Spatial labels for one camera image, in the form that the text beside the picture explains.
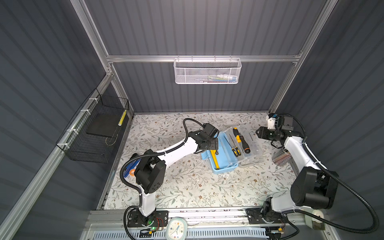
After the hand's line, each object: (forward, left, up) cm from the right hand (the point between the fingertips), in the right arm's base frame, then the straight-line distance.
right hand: (263, 132), depth 88 cm
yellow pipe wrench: (-6, +29, -15) cm, 33 cm away
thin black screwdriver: (-9, +16, -8) cm, 21 cm away
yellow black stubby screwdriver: (+3, +15, -4) cm, 15 cm away
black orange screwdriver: (-8, +11, -4) cm, 14 cm away
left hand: (-5, +30, -4) cm, 31 cm away
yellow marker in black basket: (0, +80, +13) cm, 81 cm away
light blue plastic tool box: (-6, +15, -7) cm, 17 cm away
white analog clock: (-47, +49, -13) cm, 69 cm away
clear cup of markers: (-12, -10, -9) cm, 18 cm away
